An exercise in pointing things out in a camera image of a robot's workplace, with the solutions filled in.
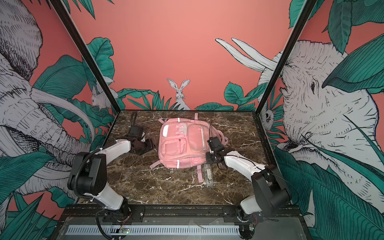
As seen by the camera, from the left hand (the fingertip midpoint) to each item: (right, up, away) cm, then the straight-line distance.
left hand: (152, 144), depth 94 cm
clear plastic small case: (+35, -16, -8) cm, 40 cm away
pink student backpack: (+20, +2, -3) cm, 20 cm away
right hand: (+36, -6, -4) cm, 36 cm away
